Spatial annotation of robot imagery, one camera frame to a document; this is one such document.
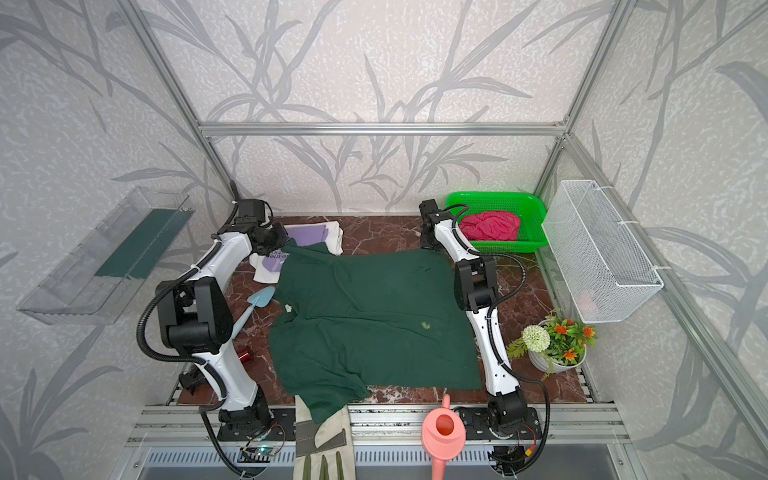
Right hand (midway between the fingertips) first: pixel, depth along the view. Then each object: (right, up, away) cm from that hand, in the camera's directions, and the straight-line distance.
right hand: (435, 235), depth 112 cm
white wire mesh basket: (+30, -7, -50) cm, 59 cm away
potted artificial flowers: (+26, -28, -38) cm, 54 cm away
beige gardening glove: (-30, -51, -42) cm, 73 cm away
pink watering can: (-3, -43, -49) cm, 66 cm away
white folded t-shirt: (-38, 0, 0) cm, 38 cm away
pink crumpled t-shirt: (+21, +4, -1) cm, 21 cm away
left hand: (-49, +3, -16) cm, 52 cm away
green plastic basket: (+37, +12, +4) cm, 39 cm away
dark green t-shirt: (-31, -27, -21) cm, 46 cm away
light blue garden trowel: (-58, -21, -17) cm, 64 cm away
